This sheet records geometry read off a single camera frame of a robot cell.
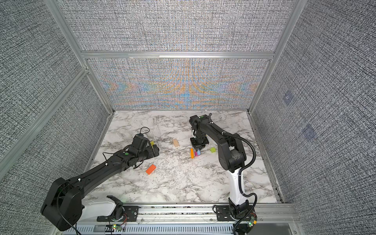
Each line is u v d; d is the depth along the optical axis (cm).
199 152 90
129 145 66
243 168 54
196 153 91
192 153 95
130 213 73
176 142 100
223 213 73
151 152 77
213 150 96
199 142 83
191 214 75
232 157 55
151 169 88
